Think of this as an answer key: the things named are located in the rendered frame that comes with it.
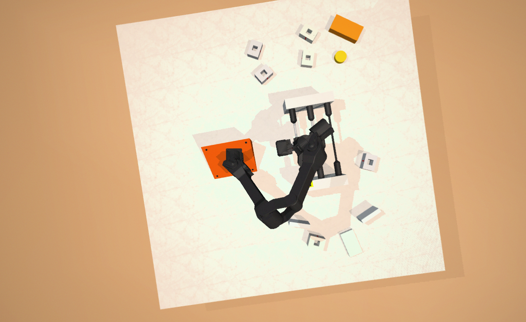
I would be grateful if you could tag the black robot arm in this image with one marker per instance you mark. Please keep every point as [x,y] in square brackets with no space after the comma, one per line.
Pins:
[311,157]

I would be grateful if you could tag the yellow short cylinder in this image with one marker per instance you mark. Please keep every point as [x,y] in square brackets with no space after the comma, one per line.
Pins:
[340,57]

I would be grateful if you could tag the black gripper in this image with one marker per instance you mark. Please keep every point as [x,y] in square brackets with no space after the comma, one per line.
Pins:
[284,147]

